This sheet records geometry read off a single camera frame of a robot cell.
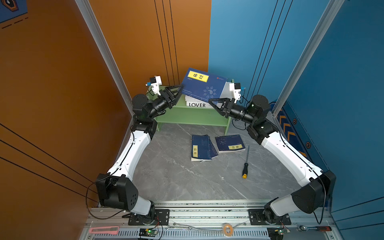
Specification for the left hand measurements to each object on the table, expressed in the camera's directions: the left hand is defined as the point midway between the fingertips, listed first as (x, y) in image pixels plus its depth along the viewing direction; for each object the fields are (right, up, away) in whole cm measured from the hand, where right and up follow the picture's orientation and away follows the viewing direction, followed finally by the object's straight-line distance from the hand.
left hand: (185, 88), depth 62 cm
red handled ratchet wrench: (+54, -64, +7) cm, 84 cm away
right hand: (+10, -6, -1) cm, 12 cm away
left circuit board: (-19, -67, +9) cm, 70 cm away
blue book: (+27, -28, +37) cm, 54 cm away
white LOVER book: (+6, -4, +21) cm, 22 cm away
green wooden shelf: (-7, -8, +32) cm, 33 cm away
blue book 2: (+8, -31, +36) cm, 48 cm away
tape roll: (+20, -67, +8) cm, 70 cm away
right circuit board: (+43, -67, +9) cm, 80 cm away
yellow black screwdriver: (+32, -44, +23) cm, 59 cm away
